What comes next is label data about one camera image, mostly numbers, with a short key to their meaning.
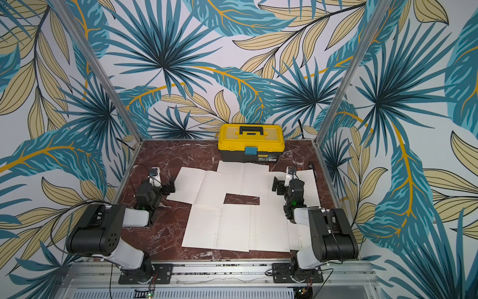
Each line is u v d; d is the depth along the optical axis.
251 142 0.98
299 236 0.84
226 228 0.87
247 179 1.03
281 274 0.73
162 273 0.73
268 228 0.86
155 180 0.78
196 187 1.00
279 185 0.84
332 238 0.46
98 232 0.45
